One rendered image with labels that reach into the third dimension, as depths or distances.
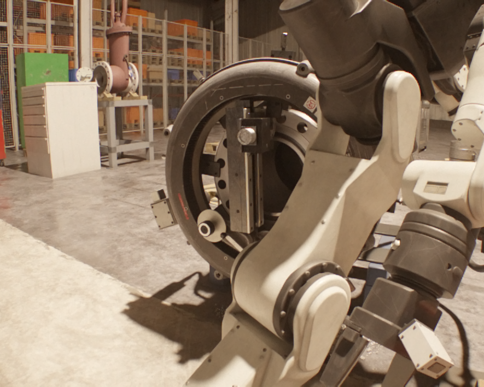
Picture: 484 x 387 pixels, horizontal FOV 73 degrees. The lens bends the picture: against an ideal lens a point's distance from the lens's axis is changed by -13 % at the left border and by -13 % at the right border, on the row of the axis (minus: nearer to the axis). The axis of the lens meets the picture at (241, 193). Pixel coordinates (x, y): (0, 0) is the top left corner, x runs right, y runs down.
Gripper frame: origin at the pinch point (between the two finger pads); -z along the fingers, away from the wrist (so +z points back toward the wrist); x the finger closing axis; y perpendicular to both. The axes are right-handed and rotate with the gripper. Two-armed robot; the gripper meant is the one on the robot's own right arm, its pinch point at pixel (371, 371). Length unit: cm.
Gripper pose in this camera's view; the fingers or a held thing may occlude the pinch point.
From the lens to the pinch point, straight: 43.4
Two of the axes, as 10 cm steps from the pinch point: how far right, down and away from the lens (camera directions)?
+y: -4.4, -0.9, 8.9
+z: 4.9, -8.6, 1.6
